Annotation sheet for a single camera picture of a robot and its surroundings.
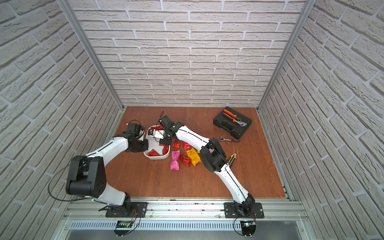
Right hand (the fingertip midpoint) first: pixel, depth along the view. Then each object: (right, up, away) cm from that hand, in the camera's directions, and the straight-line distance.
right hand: (165, 136), depth 96 cm
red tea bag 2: (-7, +5, +4) cm, 9 cm away
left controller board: (-16, -43, -24) cm, 51 cm away
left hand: (-10, -5, -4) cm, 12 cm away
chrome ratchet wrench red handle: (+38, -2, +4) cm, 38 cm away
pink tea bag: (+8, -16, -11) cm, 20 cm away
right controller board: (+46, -41, -26) cm, 67 cm away
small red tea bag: (+14, -14, -8) cm, 21 cm away
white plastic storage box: (-6, -9, -1) cm, 11 cm away
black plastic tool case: (+46, +9, +8) cm, 47 cm away
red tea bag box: (+1, -8, -3) cm, 9 cm away
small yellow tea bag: (+19, -11, -5) cm, 23 cm away
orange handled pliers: (+48, +12, +8) cm, 50 cm away
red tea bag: (+7, -5, +1) cm, 9 cm away
